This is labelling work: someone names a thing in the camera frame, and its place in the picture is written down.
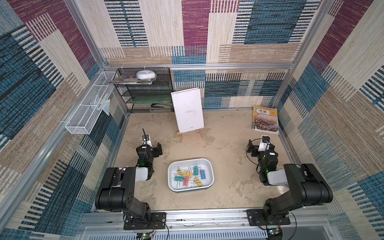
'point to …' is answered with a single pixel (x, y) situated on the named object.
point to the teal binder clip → (195, 170)
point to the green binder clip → (179, 178)
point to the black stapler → (158, 105)
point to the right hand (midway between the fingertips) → (259, 139)
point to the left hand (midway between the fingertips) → (150, 143)
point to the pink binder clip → (186, 181)
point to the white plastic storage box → (206, 164)
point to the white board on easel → (188, 110)
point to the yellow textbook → (265, 119)
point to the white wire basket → (84, 119)
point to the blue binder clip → (202, 174)
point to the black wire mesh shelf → (145, 89)
